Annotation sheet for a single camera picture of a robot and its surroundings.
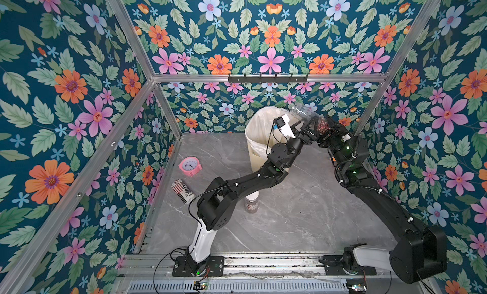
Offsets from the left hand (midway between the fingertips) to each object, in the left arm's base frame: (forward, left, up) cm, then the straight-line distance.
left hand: (314, 116), depth 66 cm
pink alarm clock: (+11, +56, -40) cm, 70 cm away
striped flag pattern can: (-4, +58, -39) cm, 70 cm away
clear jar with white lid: (-16, +24, -32) cm, 43 cm away
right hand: (+3, -7, -1) cm, 7 cm away
